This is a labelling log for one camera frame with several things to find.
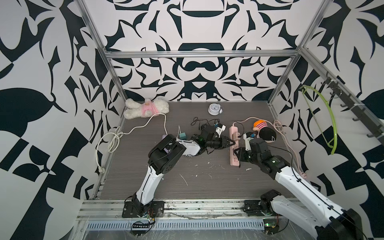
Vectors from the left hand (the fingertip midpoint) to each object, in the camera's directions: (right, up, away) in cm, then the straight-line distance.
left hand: (234, 140), depth 87 cm
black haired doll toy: (+22, +3, +7) cm, 23 cm away
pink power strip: (0, +3, 0) cm, 3 cm away
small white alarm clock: (-8, +19, +25) cm, 32 cm away
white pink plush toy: (-56, +19, +18) cm, 62 cm away
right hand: (0, -4, -5) cm, 6 cm away
